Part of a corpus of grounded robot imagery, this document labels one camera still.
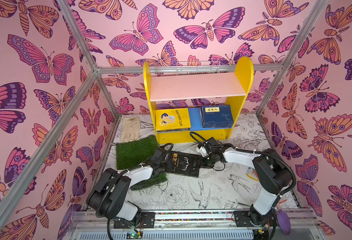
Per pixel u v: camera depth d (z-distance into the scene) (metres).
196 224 0.73
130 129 1.13
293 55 0.85
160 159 0.73
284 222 0.71
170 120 0.90
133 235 0.72
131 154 0.97
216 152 0.73
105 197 0.41
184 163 0.92
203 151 0.87
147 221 0.75
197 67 0.92
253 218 0.66
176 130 0.90
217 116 0.94
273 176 0.48
